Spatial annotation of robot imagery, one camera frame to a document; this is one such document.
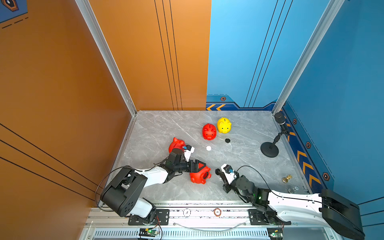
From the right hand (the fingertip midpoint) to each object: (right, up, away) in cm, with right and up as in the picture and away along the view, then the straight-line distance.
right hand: (219, 173), depth 80 cm
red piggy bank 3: (-10, -1, -3) cm, 11 cm away
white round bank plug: (-4, +11, +19) cm, 22 cm away
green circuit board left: (-36, -25, -9) cm, 45 cm away
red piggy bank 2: (-25, +15, +9) cm, 30 cm away
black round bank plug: (+9, +15, +22) cm, 28 cm away
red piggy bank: (-4, +22, +17) cm, 28 cm away
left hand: (-10, +4, +6) cm, 12 cm away
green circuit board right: (+26, -26, -9) cm, 38 cm away
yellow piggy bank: (+7, +26, +22) cm, 35 cm away
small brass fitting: (+38, -5, +4) cm, 39 cm away
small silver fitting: (+39, -9, -1) cm, 40 cm away
